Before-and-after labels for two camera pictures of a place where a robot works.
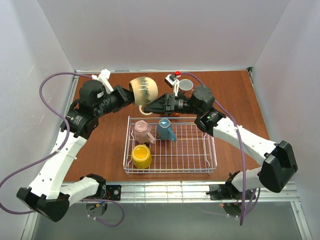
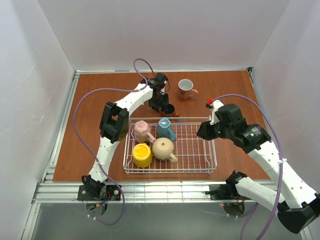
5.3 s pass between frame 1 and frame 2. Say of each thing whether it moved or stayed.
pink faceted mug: stayed
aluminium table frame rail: stayed
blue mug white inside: stayed
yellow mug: stayed
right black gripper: moved
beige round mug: moved
